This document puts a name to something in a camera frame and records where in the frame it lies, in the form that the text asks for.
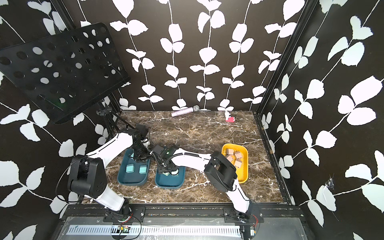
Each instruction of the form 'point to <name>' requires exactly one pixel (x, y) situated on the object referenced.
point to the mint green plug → (166, 174)
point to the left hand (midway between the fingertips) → (152, 157)
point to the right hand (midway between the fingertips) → (161, 168)
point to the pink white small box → (231, 119)
